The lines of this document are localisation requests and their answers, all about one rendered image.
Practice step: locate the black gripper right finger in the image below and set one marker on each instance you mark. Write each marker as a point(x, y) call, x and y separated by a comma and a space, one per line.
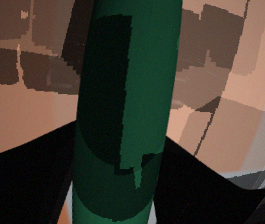
point(188, 192)

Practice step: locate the green cylinder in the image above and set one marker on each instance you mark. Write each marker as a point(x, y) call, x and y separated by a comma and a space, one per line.
point(125, 97)

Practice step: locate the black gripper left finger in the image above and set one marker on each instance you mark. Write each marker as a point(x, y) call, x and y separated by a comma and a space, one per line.
point(35, 178)

